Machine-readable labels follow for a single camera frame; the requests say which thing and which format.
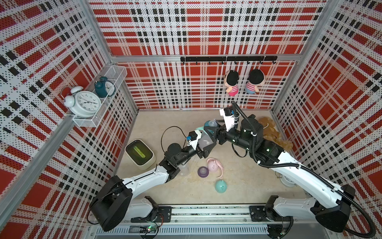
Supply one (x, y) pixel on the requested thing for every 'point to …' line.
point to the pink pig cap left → (212, 166)
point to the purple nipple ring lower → (203, 172)
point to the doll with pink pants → (231, 82)
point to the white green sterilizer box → (140, 154)
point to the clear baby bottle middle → (184, 170)
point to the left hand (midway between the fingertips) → (212, 136)
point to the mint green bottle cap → (221, 186)
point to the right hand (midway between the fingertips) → (211, 126)
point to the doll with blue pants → (256, 77)
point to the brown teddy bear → (271, 134)
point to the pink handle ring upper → (219, 164)
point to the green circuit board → (149, 229)
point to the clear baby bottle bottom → (205, 140)
